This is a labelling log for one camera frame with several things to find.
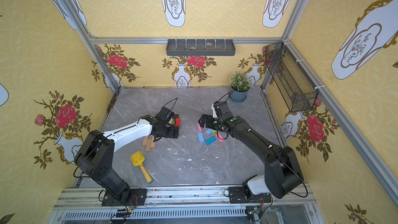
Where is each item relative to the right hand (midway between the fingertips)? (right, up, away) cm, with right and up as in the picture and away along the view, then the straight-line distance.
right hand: (204, 124), depth 85 cm
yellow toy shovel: (-37, -19, 0) cm, 41 cm away
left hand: (-18, -7, +6) cm, 20 cm away
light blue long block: (-2, -9, +8) cm, 12 cm away
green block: (+6, -6, +9) cm, 13 cm away
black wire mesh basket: (+50, +19, -1) cm, 54 cm away
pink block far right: (+7, -4, -13) cm, 16 cm away
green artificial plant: (+23, +25, +15) cm, 37 cm away
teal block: (+4, -11, +8) cm, 14 cm away
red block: (-16, -1, +10) cm, 19 cm away
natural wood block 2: (-30, -13, +5) cm, 33 cm away
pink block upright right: (-3, -4, +10) cm, 12 cm away
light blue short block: (+3, -6, +10) cm, 12 cm away
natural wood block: (-33, -13, +5) cm, 36 cm away
